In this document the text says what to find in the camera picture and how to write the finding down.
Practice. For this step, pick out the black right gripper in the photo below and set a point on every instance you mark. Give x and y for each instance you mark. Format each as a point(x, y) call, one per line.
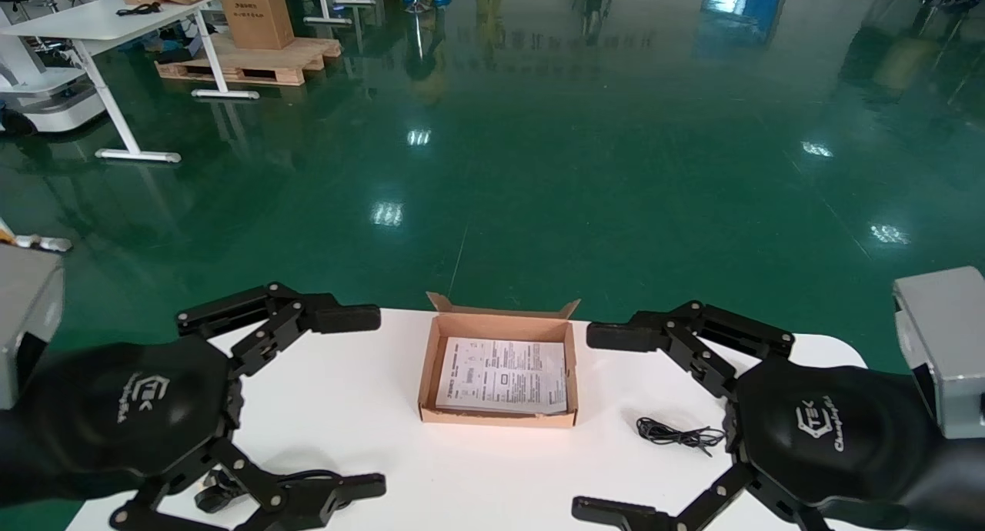
point(831, 439)

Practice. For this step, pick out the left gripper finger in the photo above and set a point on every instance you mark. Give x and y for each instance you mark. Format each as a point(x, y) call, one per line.
point(346, 318)

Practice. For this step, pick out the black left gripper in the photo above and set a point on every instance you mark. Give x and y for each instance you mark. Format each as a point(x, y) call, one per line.
point(115, 415)

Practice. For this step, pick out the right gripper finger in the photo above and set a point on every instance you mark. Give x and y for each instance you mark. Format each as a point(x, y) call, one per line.
point(608, 515)
point(616, 337)

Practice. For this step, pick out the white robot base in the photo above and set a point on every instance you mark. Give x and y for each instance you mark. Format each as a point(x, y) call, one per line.
point(46, 104)

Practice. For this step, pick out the open cardboard storage box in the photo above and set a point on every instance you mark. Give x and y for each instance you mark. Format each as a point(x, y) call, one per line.
point(492, 327)

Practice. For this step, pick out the printed paper manual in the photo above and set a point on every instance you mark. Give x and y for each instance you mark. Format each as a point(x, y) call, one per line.
point(500, 377)

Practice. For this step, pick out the wooden pallet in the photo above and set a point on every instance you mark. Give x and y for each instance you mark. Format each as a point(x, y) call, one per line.
point(254, 61)

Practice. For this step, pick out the tall brown cardboard carton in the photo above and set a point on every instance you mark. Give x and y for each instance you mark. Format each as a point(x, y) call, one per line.
point(258, 15)

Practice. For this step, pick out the white desk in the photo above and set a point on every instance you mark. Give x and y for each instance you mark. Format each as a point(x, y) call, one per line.
point(100, 23)

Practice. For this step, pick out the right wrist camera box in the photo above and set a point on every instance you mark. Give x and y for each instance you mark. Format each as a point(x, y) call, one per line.
point(946, 346)

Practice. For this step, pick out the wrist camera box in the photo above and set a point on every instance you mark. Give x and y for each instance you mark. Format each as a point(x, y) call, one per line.
point(946, 346)
point(27, 308)

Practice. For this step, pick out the white table leg frame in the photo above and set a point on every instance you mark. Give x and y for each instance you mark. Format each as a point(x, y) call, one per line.
point(327, 17)

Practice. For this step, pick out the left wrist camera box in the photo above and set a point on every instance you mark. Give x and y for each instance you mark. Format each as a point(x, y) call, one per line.
point(27, 308)

